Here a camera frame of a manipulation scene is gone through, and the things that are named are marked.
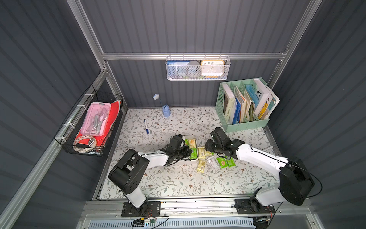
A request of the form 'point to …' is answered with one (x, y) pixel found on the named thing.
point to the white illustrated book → (267, 100)
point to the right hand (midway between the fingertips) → (209, 144)
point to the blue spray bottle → (166, 111)
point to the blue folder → (236, 115)
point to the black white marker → (267, 148)
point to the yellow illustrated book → (263, 110)
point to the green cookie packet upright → (194, 155)
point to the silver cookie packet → (212, 162)
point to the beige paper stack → (246, 103)
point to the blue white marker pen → (147, 130)
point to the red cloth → (115, 109)
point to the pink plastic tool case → (96, 120)
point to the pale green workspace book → (229, 101)
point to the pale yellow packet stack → (192, 143)
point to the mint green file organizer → (253, 122)
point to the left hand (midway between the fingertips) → (191, 151)
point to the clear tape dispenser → (92, 142)
